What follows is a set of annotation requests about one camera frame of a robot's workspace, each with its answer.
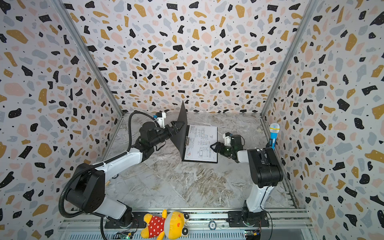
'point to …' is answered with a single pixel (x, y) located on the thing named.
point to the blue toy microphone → (274, 129)
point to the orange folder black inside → (180, 140)
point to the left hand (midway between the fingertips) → (182, 123)
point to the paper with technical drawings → (200, 139)
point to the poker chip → (212, 225)
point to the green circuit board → (123, 235)
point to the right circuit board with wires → (252, 234)
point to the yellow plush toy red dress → (163, 224)
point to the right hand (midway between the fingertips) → (212, 145)
